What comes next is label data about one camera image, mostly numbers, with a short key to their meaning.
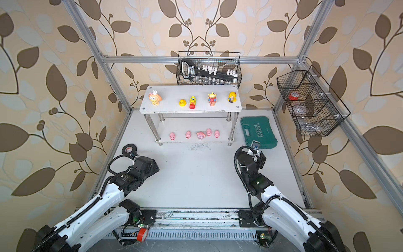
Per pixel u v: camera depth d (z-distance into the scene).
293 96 0.81
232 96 0.74
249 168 0.57
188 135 0.96
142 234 0.67
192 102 0.74
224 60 0.91
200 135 0.93
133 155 0.73
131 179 0.58
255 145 0.67
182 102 0.74
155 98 0.72
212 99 0.71
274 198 0.51
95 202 0.48
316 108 0.73
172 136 0.96
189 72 0.87
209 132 0.97
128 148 0.99
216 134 0.96
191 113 0.74
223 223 0.74
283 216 0.49
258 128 1.03
